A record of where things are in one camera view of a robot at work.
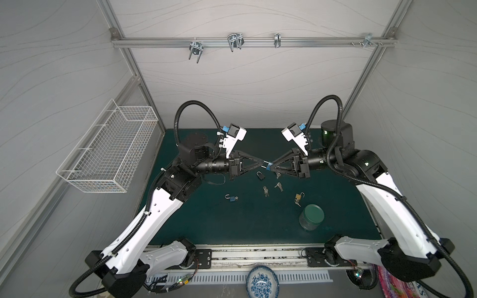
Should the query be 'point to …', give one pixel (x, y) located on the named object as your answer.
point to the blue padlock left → (232, 198)
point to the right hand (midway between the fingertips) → (274, 162)
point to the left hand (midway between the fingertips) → (263, 162)
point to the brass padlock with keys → (298, 197)
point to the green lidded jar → (311, 216)
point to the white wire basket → (108, 156)
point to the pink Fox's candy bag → (392, 287)
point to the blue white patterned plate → (262, 282)
